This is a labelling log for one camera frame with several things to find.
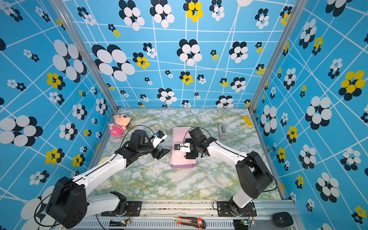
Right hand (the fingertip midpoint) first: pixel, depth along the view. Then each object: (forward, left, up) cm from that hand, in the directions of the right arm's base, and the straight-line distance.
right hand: (188, 146), depth 89 cm
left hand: (-2, +12, +7) cm, 14 cm away
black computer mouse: (-37, -46, -6) cm, 59 cm away
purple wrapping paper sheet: (-8, +6, -3) cm, 11 cm away
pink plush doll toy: (+21, +49, 0) cm, 53 cm away
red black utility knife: (-38, -2, -7) cm, 39 cm away
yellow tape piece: (+29, -46, -8) cm, 55 cm away
